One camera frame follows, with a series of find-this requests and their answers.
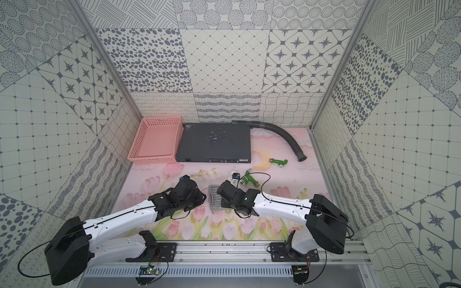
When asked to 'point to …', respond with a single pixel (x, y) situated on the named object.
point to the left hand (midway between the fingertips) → (206, 191)
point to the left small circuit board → (148, 270)
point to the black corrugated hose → (301, 156)
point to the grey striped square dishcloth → (215, 199)
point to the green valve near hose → (280, 162)
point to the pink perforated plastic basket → (156, 141)
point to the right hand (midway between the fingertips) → (227, 199)
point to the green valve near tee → (248, 177)
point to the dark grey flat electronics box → (214, 143)
